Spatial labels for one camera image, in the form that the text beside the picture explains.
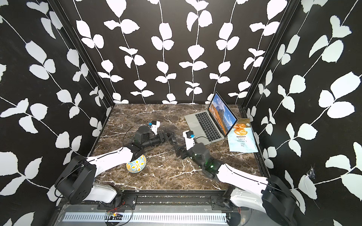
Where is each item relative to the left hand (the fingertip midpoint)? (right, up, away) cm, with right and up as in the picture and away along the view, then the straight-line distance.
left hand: (173, 133), depth 80 cm
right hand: (+2, -3, -5) cm, 6 cm away
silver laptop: (+28, +3, +27) cm, 39 cm away
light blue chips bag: (+47, -6, +18) cm, 51 cm away
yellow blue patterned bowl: (-23, -20, +5) cm, 31 cm away
